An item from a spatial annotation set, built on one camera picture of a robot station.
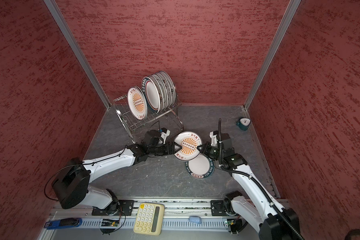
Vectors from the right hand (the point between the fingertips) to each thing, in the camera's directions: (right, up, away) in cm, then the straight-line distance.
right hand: (195, 150), depth 78 cm
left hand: (-10, -1, +3) cm, 10 cm away
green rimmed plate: (+4, -12, +9) cm, 16 cm away
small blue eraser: (-1, -32, -7) cm, 33 cm away
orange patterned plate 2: (-3, +4, +5) cm, 7 cm away
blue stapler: (-62, -31, -11) cm, 70 cm away
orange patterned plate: (-30, +25, -3) cm, 40 cm away
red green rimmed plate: (-24, +30, +1) cm, 39 cm away
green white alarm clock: (+37, +14, +28) cm, 49 cm away
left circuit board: (-46, -35, -5) cm, 58 cm away
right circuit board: (+17, -35, -6) cm, 39 cm away
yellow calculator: (-22, -31, -9) cm, 39 cm away
